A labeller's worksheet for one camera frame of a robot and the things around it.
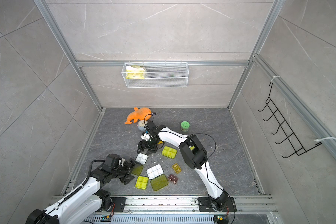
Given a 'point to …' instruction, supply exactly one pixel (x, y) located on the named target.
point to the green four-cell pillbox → (140, 160)
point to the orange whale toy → (144, 113)
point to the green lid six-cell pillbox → (169, 152)
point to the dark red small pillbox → (172, 178)
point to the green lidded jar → (185, 125)
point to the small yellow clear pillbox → (176, 167)
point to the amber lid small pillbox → (159, 144)
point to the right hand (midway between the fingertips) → (142, 153)
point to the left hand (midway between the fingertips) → (139, 167)
